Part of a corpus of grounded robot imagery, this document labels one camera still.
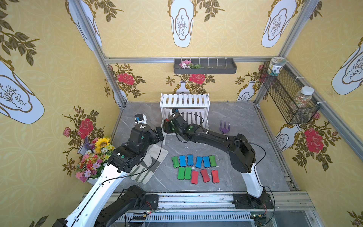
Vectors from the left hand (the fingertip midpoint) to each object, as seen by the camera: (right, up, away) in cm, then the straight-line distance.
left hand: (147, 129), depth 71 cm
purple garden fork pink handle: (+48, -4, +32) cm, 58 cm away
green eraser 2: (+36, -22, +16) cm, 45 cm away
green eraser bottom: (+17, -27, +12) cm, 34 cm away
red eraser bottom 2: (+31, -28, +11) cm, 43 cm away
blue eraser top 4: (+32, -22, +17) cm, 42 cm away
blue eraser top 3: (+28, -22, +16) cm, 39 cm away
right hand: (+9, +4, +19) cm, 21 cm away
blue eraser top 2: (+22, -21, +17) cm, 35 cm away
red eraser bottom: (+24, -30, +10) cm, 40 cm away
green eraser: (+13, -23, +16) cm, 31 cm away
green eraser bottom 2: (+21, -27, +11) cm, 35 cm away
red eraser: (+36, -28, +10) cm, 47 cm away
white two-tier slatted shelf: (+27, +14, +49) cm, 58 cm away
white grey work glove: (-4, -21, +19) cm, 29 cm away
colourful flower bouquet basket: (-28, -14, +3) cm, 32 cm away
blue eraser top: (+18, -21, +15) cm, 31 cm away
